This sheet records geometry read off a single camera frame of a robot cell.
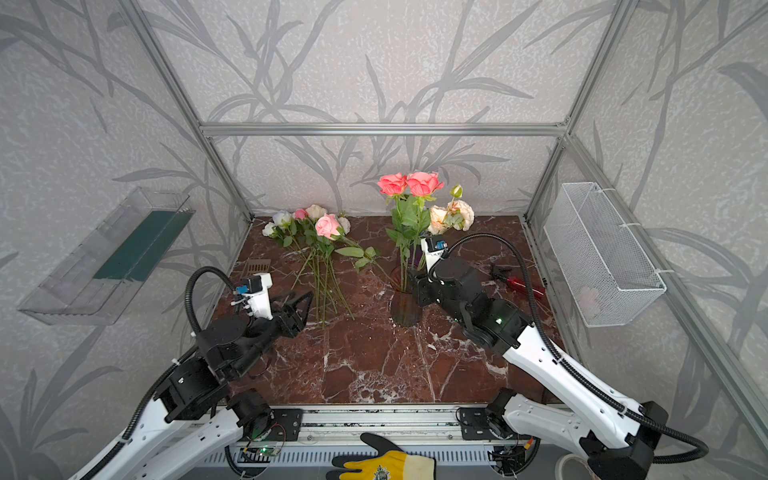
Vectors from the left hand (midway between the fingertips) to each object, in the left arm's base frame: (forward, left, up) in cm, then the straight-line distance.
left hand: (311, 287), depth 66 cm
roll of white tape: (-31, -57, -26) cm, 70 cm away
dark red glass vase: (+5, -22, -20) cm, 30 cm away
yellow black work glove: (-31, -17, -25) cm, 43 cm away
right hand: (+7, -24, +1) cm, 25 cm away
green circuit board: (-29, +11, -28) cm, 42 cm away
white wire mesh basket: (-1, -63, +7) cm, 64 cm away
